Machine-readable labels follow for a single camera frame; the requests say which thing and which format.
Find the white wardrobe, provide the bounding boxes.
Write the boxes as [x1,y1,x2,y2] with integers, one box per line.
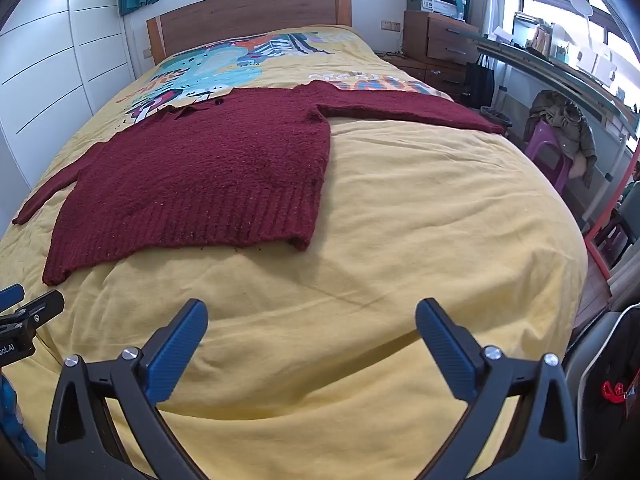
[0,0,138,201]

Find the white printer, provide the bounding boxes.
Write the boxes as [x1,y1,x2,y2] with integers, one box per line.
[405,0,467,20]

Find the red hook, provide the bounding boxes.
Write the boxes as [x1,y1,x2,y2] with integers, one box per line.
[600,380,631,403]

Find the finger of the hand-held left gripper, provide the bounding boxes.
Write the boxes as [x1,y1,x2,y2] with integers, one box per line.
[0,289,66,341]
[0,284,26,312]

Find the red pole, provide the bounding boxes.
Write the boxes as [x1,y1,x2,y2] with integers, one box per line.
[585,135,640,281]

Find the white desk lamp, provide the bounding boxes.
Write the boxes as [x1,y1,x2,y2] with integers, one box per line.
[570,0,596,51]

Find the maroon knitted sweater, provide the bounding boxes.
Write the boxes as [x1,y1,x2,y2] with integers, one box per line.
[12,80,508,287]

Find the yellow printed bedspread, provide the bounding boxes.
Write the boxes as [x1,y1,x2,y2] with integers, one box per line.
[0,27,588,480]

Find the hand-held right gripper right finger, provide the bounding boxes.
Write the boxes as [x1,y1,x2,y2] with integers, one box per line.
[415,297,583,480]

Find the wooden drawer cabinet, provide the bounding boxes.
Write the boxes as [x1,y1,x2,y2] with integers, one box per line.
[380,10,481,106]

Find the wooden headboard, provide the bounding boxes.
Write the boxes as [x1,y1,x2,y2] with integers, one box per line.
[146,0,352,66]

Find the glass top desk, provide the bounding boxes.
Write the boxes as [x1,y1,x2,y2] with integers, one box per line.
[475,35,640,143]

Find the black chair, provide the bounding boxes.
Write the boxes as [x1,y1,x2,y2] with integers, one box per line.
[565,300,640,461]

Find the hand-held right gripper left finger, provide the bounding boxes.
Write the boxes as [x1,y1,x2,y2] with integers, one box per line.
[45,298,221,480]

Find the black bag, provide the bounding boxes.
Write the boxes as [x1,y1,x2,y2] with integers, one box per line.
[464,55,496,110]

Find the brown jacket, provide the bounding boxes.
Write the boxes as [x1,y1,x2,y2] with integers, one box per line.
[529,90,598,188]

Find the person's left hand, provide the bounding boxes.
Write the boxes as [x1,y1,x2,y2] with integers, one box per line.
[0,374,40,461]

